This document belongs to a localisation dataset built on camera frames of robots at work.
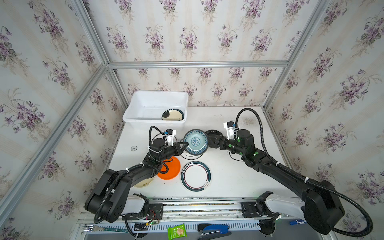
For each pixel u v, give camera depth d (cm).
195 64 97
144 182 82
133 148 96
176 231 67
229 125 71
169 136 76
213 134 101
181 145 85
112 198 42
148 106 118
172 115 115
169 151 72
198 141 82
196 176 86
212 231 66
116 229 68
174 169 86
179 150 76
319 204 40
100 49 85
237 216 72
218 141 69
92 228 69
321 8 72
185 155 93
